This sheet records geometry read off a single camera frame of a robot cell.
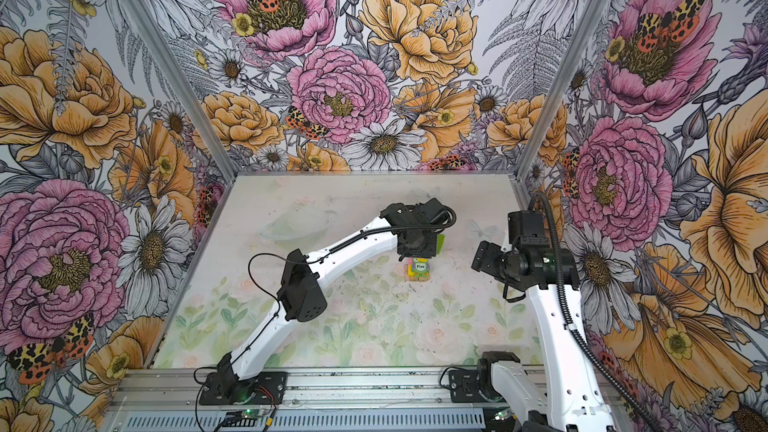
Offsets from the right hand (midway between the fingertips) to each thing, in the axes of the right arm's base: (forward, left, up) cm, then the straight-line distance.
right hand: (489, 275), depth 71 cm
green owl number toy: (+10, +15, -15) cm, 24 cm away
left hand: (+11, +14, -10) cm, 21 cm away
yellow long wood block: (+11, +17, -17) cm, 26 cm away
